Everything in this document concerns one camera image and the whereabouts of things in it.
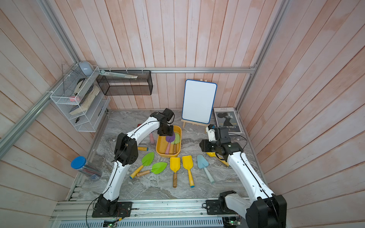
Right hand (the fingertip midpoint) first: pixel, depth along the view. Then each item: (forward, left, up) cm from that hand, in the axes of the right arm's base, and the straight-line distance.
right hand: (203, 142), depth 82 cm
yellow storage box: (+5, +22, -13) cm, 26 cm away
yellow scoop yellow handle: (0, -8, -15) cm, 17 cm away
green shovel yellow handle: (-5, +36, -13) cm, 38 cm away
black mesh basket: (+44, +55, +12) cm, 72 cm away
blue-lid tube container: (-16, +64, +5) cm, 66 cm away
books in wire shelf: (+22, +68, +19) cm, 74 cm away
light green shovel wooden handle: (+7, +17, -14) cm, 23 cm away
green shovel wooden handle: (-11, +28, -15) cm, 33 cm away
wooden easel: (+20, -4, -8) cm, 22 cm away
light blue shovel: (-6, -1, -15) cm, 16 cm away
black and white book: (+31, -23, -12) cm, 41 cm away
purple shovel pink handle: (+11, +22, -14) cm, 28 cm away
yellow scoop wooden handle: (-7, +17, -14) cm, 23 cm away
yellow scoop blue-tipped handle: (-8, +9, -14) cm, 18 cm away
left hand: (+12, +22, -10) cm, 27 cm away
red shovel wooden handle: (+24, +48, -14) cm, 55 cm away
